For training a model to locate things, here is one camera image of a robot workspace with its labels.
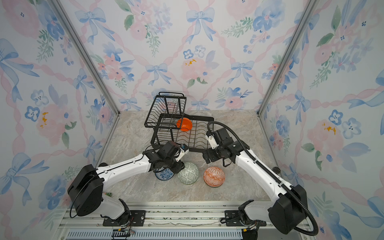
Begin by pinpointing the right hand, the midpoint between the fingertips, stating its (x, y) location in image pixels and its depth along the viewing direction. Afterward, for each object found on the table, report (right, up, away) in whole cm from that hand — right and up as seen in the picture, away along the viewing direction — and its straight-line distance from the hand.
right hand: (211, 151), depth 81 cm
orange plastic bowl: (-16, +16, +25) cm, 34 cm away
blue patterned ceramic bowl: (-27, -15, +7) cm, 31 cm away
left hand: (-16, -7, +3) cm, 17 cm away
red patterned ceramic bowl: (+2, -15, +4) cm, 16 cm away
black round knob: (-59, -7, +1) cm, 60 cm away
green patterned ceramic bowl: (-12, -14, +5) cm, 19 cm away
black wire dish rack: (-27, +17, +23) cm, 40 cm away
